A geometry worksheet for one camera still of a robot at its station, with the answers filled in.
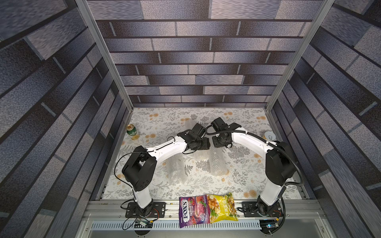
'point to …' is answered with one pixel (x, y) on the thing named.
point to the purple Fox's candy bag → (194, 210)
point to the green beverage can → (131, 130)
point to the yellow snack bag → (222, 208)
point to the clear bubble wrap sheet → (215, 160)
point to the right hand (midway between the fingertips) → (217, 142)
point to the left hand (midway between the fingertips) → (209, 145)
